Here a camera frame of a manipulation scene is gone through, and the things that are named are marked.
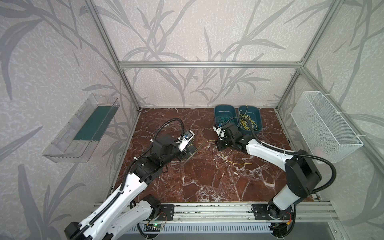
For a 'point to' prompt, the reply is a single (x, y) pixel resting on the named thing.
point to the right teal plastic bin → (253, 115)
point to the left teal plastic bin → (224, 113)
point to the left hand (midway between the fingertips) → (189, 135)
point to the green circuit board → (158, 225)
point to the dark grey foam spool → (187, 152)
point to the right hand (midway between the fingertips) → (216, 136)
